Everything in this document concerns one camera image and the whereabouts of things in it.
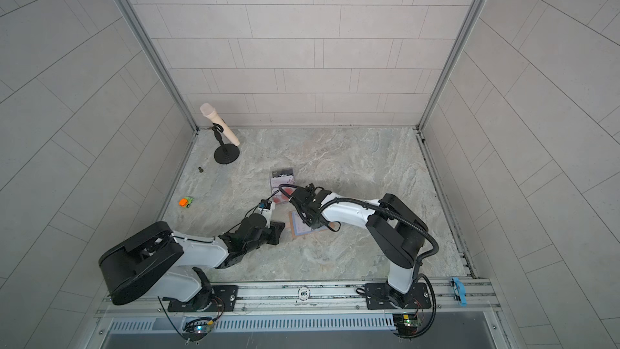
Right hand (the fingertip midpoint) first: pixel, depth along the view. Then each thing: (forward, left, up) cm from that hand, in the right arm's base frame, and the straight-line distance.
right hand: (324, 218), depth 90 cm
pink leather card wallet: (-4, +9, +3) cm, 10 cm away
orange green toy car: (+7, +51, +7) cm, 52 cm away
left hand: (-3, +13, 0) cm, 13 cm away
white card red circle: (+7, +16, +5) cm, 18 cm away
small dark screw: (+22, +50, +6) cm, 55 cm away
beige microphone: (+30, +39, +30) cm, 58 cm away
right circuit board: (-34, -21, 0) cm, 40 cm away
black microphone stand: (+31, +42, +5) cm, 53 cm away
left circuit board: (-31, +37, +4) cm, 48 cm away
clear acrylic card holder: (+16, +16, +9) cm, 24 cm away
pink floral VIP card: (+12, +17, +8) cm, 23 cm away
